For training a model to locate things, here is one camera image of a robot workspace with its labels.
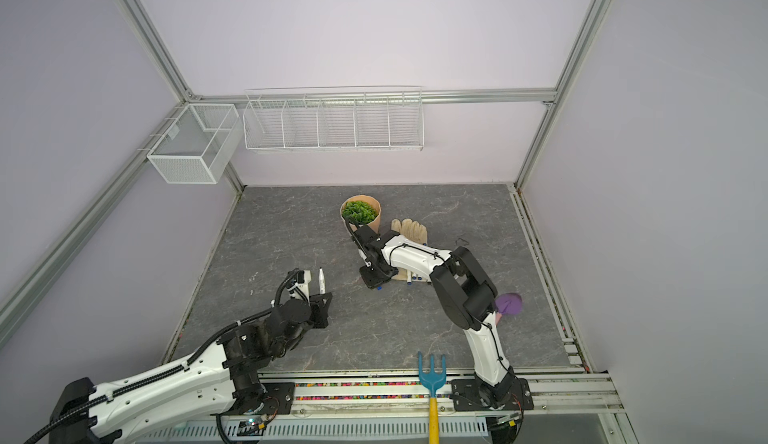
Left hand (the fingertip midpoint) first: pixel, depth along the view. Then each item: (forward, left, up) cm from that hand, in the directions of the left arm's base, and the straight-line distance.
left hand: (331, 300), depth 78 cm
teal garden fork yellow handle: (-19, -25, -11) cm, 33 cm away
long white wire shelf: (+62, -17, +13) cm, 65 cm away
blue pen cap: (+8, -12, -11) cm, 18 cm away
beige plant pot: (+26, -12, -2) cm, 29 cm away
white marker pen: (+11, -22, -11) cm, 27 cm away
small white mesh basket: (+53, +47, +13) cm, 71 cm away
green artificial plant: (+30, -7, -1) cm, 31 cm away
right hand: (+10, -12, -11) cm, 19 cm away
